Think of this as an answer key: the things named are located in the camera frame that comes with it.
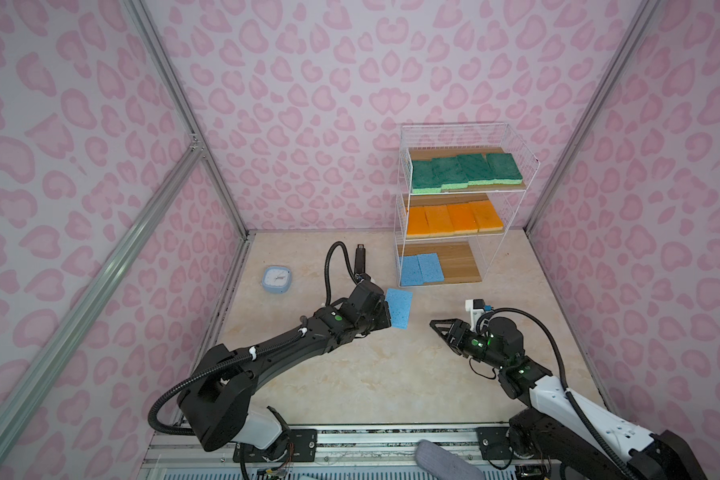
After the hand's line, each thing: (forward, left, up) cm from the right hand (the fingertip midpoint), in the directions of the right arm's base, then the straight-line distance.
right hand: (434, 326), depth 78 cm
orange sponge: (+26, +3, +12) cm, 28 cm away
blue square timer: (+23, +50, -12) cm, 56 cm away
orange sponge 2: (+28, -3, +11) cm, 31 cm away
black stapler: (+32, +21, -13) cm, 41 cm away
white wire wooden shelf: (+34, -16, -14) cm, 40 cm away
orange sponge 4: (+29, -17, +11) cm, 35 cm away
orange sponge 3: (+28, -10, +12) cm, 32 cm away
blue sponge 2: (+27, +3, -12) cm, 29 cm away
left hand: (+5, +10, -1) cm, 12 cm away
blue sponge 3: (+29, -4, -13) cm, 32 cm away
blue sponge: (+7, +8, -2) cm, 11 cm away
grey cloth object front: (-28, 0, -11) cm, 31 cm away
